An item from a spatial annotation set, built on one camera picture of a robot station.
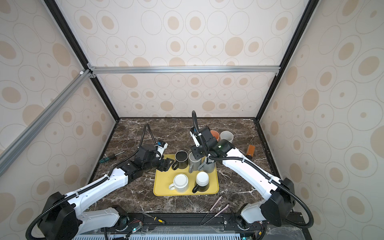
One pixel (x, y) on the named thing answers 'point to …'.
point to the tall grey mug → (194, 164)
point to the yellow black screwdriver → (155, 218)
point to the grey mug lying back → (207, 167)
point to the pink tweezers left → (211, 209)
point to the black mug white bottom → (202, 182)
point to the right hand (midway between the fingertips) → (196, 148)
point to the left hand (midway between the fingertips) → (172, 157)
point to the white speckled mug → (227, 135)
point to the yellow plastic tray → (162, 179)
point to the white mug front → (180, 183)
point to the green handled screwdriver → (111, 157)
